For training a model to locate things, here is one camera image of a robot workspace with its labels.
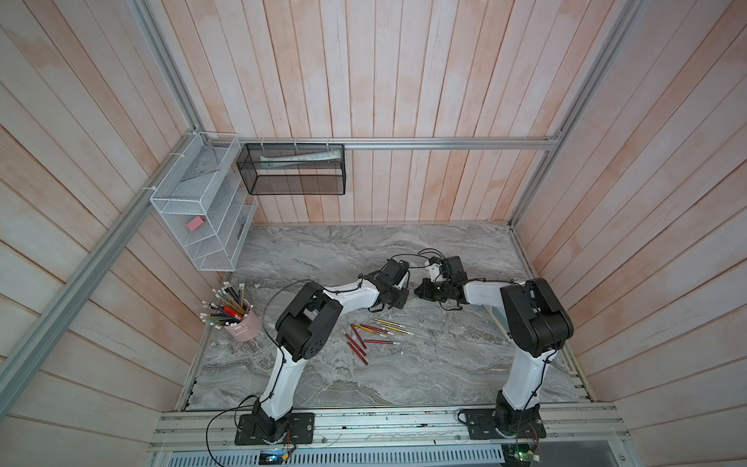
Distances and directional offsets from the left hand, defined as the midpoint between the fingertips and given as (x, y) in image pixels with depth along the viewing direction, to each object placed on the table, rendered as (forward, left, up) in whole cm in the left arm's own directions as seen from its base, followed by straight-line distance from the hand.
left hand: (399, 298), depth 98 cm
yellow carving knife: (-9, +5, 0) cm, 10 cm away
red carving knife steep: (-13, +14, -1) cm, 19 cm away
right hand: (+4, -6, 0) cm, 7 cm away
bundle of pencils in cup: (-11, +52, +13) cm, 54 cm away
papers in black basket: (+29, +40, +35) cm, 60 cm away
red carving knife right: (-15, +7, 0) cm, 17 cm away
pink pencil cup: (-14, +46, +7) cm, 49 cm away
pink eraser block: (+8, +61, +28) cm, 67 cm away
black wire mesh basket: (+40, +38, +25) cm, 61 cm away
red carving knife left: (-16, +15, 0) cm, 22 cm away
